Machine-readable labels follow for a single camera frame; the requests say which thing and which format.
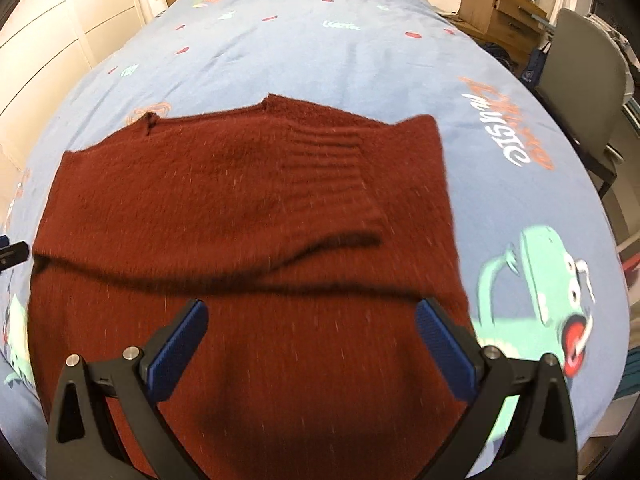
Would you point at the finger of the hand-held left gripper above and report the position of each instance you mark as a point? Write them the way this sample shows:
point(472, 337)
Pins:
point(12, 255)

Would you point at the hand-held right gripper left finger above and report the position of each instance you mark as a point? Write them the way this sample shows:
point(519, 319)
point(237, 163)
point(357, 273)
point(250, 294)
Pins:
point(176, 347)

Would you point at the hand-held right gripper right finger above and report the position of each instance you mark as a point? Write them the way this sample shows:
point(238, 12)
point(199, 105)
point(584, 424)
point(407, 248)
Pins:
point(445, 347)

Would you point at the dark red knitted sweater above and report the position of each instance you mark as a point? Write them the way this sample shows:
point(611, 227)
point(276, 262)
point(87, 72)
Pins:
point(240, 220)

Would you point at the white wardrobe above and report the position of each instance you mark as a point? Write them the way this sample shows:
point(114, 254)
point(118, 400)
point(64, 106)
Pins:
point(60, 35)

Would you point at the grey chair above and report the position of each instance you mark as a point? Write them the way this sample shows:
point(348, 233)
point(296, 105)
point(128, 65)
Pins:
point(585, 90)

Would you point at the dark backpack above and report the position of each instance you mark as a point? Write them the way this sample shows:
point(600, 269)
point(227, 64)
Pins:
point(505, 57)

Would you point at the wooden nightstand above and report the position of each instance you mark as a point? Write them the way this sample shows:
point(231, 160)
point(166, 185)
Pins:
point(500, 10)

